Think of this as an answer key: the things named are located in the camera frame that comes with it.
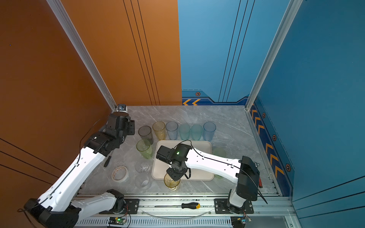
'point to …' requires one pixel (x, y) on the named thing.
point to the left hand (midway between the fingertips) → (128, 120)
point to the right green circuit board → (239, 222)
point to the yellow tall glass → (159, 128)
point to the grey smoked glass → (145, 132)
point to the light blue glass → (171, 127)
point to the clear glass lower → (141, 180)
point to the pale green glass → (219, 150)
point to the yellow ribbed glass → (171, 184)
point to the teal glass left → (184, 129)
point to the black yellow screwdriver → (194, 205)
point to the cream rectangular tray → (158, 169)
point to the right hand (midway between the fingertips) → (175, 176)
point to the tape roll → (113, 175)
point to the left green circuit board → (117, 221)
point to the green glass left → (144, 146)
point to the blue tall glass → (209, 128)
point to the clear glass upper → (142, 166)
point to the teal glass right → (196, 131)
